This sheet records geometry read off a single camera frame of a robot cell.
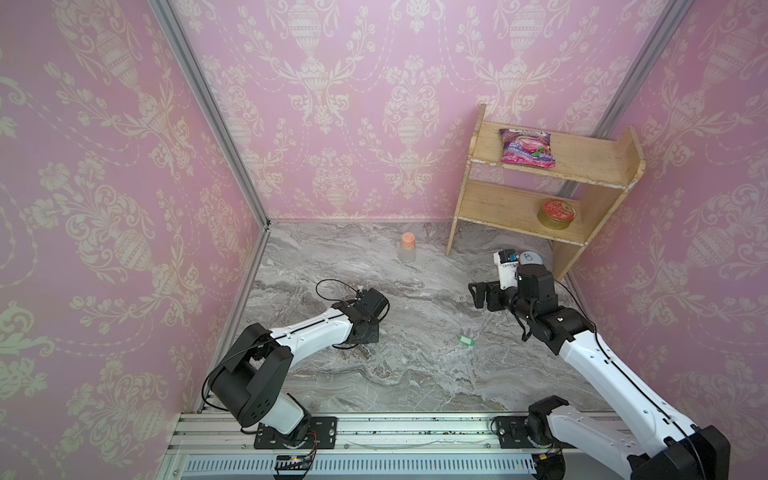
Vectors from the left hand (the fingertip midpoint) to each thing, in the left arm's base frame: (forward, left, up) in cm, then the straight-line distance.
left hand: (369, 336), depth 89 cm
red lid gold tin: (+29, -55, +24) cm, 67 cm away
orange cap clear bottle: (+31, -12, +2) cm, 33 cm away
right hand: (+8, -32, +18) cm, 38 cm away
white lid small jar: (+27, -54, +5) cm, 61 cm away
